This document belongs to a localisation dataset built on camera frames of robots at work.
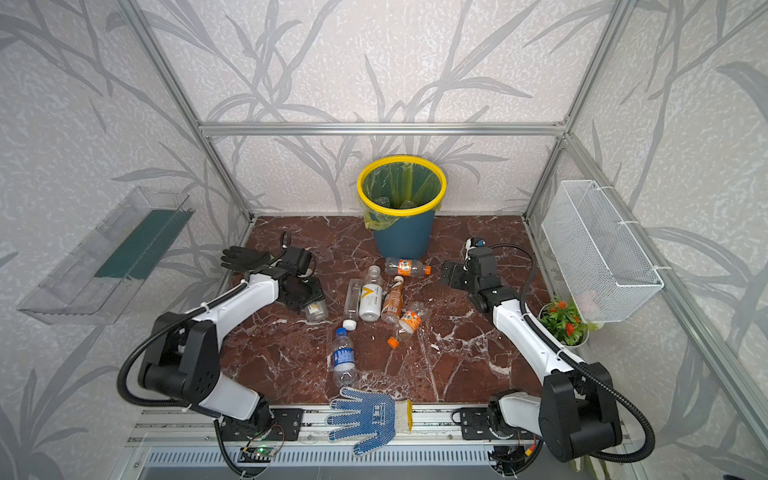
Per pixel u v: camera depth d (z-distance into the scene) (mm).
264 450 707
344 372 770
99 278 642
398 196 1062
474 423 737
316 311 846
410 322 865
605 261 622
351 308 888
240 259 1050
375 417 751
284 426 725
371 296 909
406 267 990
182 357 440
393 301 912
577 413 399
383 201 987
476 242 756
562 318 747
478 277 642
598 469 666
